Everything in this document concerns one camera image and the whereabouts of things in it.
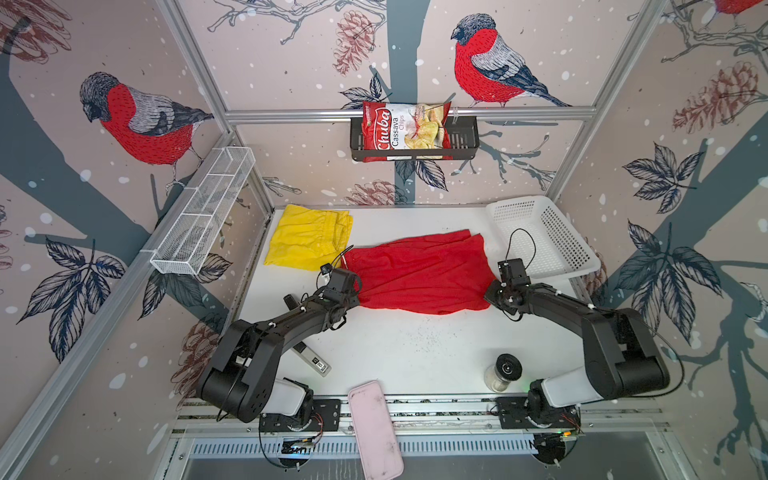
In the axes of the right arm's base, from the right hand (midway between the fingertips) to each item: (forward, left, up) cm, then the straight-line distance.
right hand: (488, 297), depth 94 cm
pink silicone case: (-38, +33, +1) cm, 50 cm away
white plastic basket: (+30, -23, -1) cm, 38 cm away
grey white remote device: (-22, +51, +4) cm, 56 cm away
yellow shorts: (+19, +62, +5) cm, 66 cm away
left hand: (-3, +45, +5) cm, 45 cm away
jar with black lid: (-24, +1, +10) cm, 26 cm away
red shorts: (+8, +20, +1) cm, 22 cm away
